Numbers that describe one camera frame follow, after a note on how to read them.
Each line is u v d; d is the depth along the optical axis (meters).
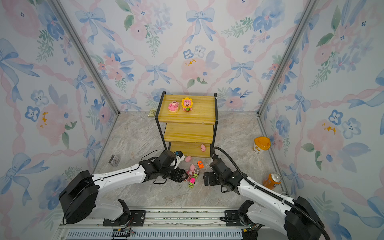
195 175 0.86
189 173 0.85
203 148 0.97
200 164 0.91
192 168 0.89
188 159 0.92
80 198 0.42
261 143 0.90
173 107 0.72
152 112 1.20
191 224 0.73
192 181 0.84
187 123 0.70
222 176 0.63
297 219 0.40
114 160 0.89
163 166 0.65
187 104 0.71
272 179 0.76
